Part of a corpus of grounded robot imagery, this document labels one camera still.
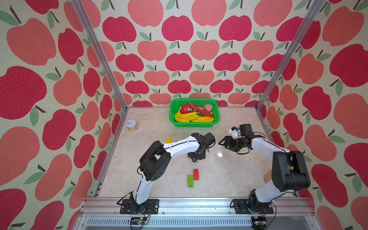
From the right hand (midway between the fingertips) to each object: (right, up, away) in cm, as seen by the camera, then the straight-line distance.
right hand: (223, 147), depth 92 cm
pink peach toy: (-6, +28, +20) cm, 35 cm away
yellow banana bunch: (-20, +20, +12) cm, 31 cm away
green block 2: (-22, -18, -10) cm, 30 cm away
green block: (-19, -4, -17) cm, 26 cm away
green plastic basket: (-32, +31, +24) cm, 51 cm away
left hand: (-16, -8, -4) cm, 18 cm away
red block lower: (-19, -15, -8) cm, 25 cm away
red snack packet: (-21, +27, +16) cm, 38 cm away
